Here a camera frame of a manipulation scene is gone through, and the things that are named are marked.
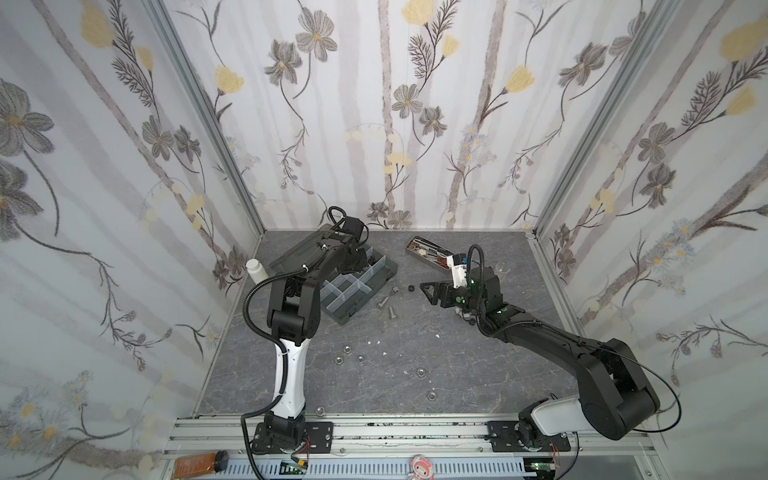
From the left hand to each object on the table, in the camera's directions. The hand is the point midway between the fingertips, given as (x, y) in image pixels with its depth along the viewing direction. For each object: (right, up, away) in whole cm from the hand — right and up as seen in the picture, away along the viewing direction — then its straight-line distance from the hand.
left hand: (358, 258), depth 101 cm
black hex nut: (+19, -11, +4) cm, 22 cm away
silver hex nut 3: (+3, -30, -14) cm, 33 cm away
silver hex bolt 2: (+12, -18, -5) cm, 22 cm away
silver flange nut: (+20, -33, -17) cm, 42 cm away
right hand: (+21, -5, -18) cm, 28 cm away
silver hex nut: (-2, -27, -13) cm, 30 cm away
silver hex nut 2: (-4, -30, -15) cm, 34 cm away
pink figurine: (+18, -49, -33) cm, 62 cm away
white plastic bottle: (-34, -4, -3) cm, 34 cm away
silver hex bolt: (+8, -15, -3) cm, 18 cm away
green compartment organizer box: (-5, -12, -5) cm, 14 cm away
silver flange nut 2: (+22, -38, -21) cm, 48 cm away
